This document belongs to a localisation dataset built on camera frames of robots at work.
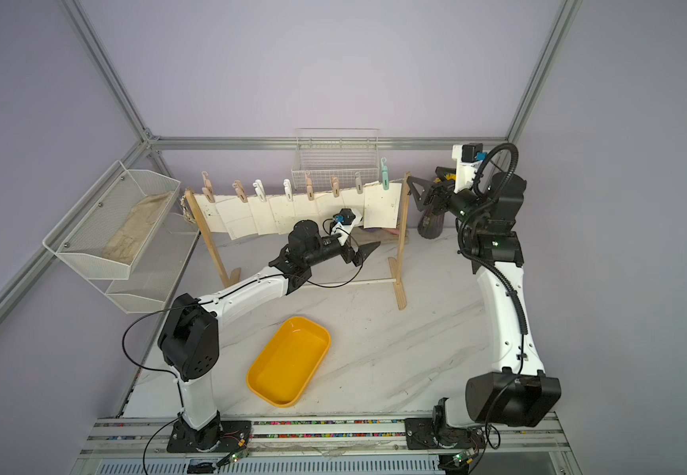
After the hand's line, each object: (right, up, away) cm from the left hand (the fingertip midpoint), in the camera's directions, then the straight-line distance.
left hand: (367, 231), depth 78 cm
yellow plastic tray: (-23, -39, +10) cm, 46 cm away
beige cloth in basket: (-64, -4, -3) cm, 64 cm away
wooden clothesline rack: (+11, -12, +21) cm, 27 cm away
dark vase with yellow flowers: (+26, +6, +33) cm, 42 cm away
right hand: (+12, +11, -12) cm, 20 cm away
